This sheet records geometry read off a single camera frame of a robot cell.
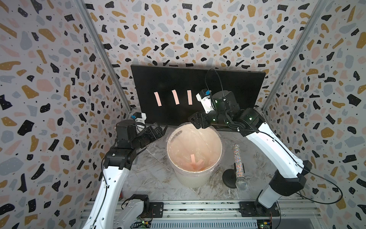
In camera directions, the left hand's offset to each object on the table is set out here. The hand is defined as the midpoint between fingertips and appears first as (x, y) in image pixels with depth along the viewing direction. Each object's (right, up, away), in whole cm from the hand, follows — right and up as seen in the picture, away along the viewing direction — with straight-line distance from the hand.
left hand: (163, 128), depth 68 cm
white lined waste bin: (+15, -15, +15) cm, 26 cm away
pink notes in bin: (+14, -22, +13) cm, 29 cm away
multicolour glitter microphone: (+35, -23, -5) cm, 43 cm away
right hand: (+15, +5, -4) cm, 16 cm away
